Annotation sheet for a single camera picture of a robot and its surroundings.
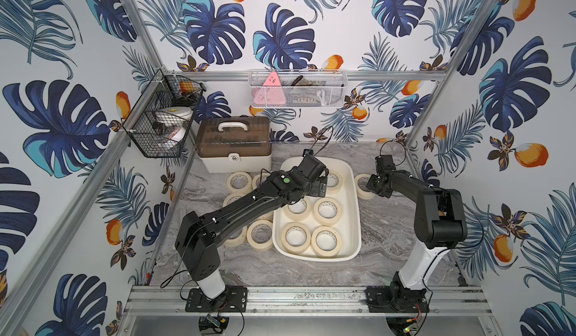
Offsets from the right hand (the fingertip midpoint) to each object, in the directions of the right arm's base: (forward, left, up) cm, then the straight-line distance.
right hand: (375, 187), depth 100 cm
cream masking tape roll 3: (+3, +15, 0) cm, 15 cm away
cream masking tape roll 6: (-12, +22, -2) cm, 25 cm away
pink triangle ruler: (+22, +46, +33) cm, 61 cm away
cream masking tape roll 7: (-23, +36, -2) cm, 43 cm away
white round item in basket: (+6, +79, +34) cm, 87 cm away
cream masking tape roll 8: (-24, +24, -2) cm, 34 cm away
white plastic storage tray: (-18, +14, -2) cm, 23 cm away
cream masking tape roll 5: (-15, +35, -1) cm, 37 cm away
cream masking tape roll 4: (-5, +7, +2) cm, 9 cm away
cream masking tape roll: (-25, +58, 0) cm, 63 cm away
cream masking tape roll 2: (-22, +50, -2) cm, 55 cm away
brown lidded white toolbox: (+8, +61, +18) cm, 64 cm away
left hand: (-11, +30, +20) cm, 38 cm away
